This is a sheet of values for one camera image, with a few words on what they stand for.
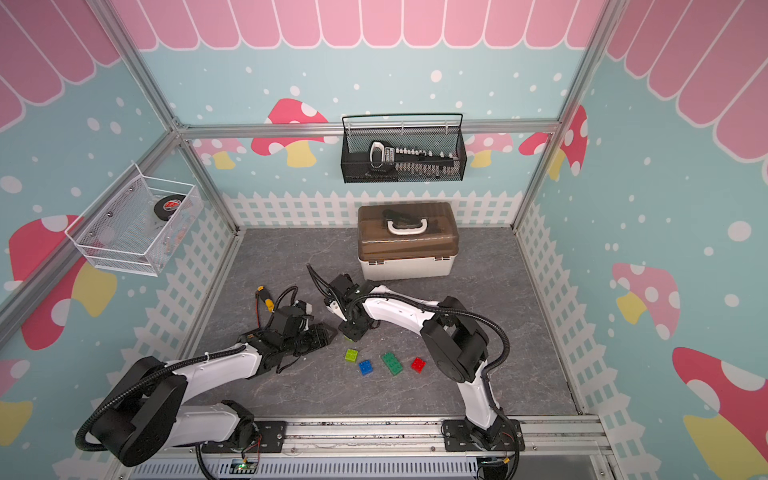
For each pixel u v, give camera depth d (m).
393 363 0.85
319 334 0.79
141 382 0.45
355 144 0.89
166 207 0.79
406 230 0.92
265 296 1.00
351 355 0.87
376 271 0.98
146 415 0.43
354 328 0.79
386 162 0.87
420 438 0.76
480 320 0.45
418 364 0.84
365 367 0.84
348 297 0.66
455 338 0.50
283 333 0.70
